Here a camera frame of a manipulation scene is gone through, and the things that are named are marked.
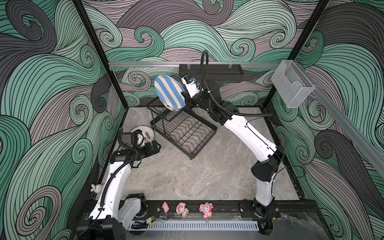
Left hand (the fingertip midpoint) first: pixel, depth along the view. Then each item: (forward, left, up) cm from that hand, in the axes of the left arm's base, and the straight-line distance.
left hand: (154, 147), depth 79 cm
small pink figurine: (-26, -8, -13) cm, 30 cm away
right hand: (+16, -16, +26) cm, 35 cm away
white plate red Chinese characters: (+19, +10, -16) cm, 26 cm away
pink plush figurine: (-27, -28, -11) cm, 41 cm away
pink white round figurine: (-27, -16, -12) cm, 34 cm away
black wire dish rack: (+20, -17, -14) cm, 30 cm away
